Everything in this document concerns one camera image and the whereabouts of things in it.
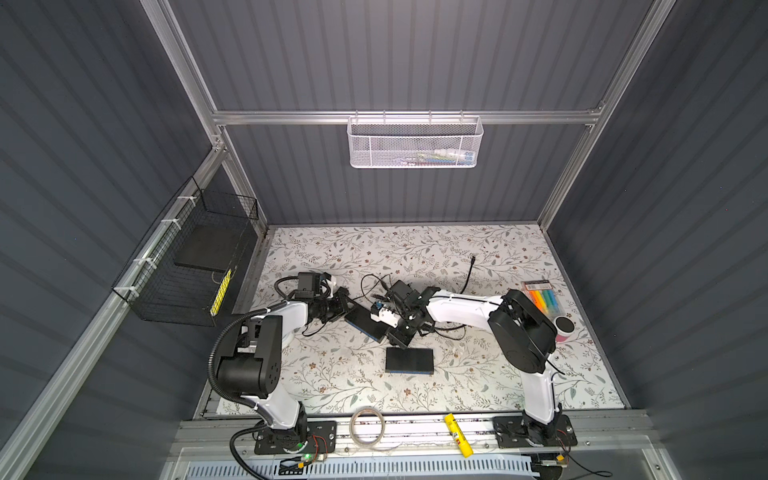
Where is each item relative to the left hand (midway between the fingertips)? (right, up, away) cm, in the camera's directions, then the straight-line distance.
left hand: (353, 306), depth 94 cm
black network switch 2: (+17, -14, -10) cm, 24 cm away
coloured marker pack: (+63, +3, +5) cm, 64 cm away
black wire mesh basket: (-40, +12, -22) cm, 47 cm away
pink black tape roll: (+63, -5, -7) cm, 64 cm away
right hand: (+13, -10, -3) cm, 17 cm away
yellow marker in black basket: (-28, +8, -25) cm, 38 cm away
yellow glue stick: (+29, -28, -22) cm, 46 cm away
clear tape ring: (+2, -30, -17) cm, 34 cm away
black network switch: (+2, -3, 0) cm, 4 cm away
